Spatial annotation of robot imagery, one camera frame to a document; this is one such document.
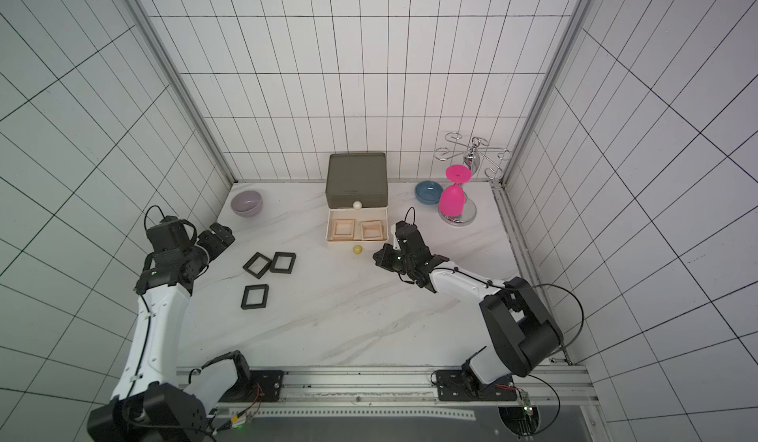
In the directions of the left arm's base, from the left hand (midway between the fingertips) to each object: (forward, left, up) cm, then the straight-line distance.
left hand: (221, 243), depth 79 cm
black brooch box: (+4, -3, -19) cm, 20 cm away
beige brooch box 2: (+11, -41, -9) cm, 44 cm away
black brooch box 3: (-7, -5, -20) cm, 22 cm away
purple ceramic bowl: (+28, +8, -16) cm, 33 cm away
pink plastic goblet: (+16, -66, +1) cm, 68 cm away
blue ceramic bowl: (+35, -63, -17) cm, 74 cm away
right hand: (+1, -39, -9) cm, 40 cm away
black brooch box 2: (+6, -10, -22) cm, 25 cm away
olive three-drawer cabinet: (+17, -36, -1) cm, 40 cm away
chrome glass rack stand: (+26, -72, +10) cm, 77 cm away
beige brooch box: (+12, -32, -10) cm, 35 cm away
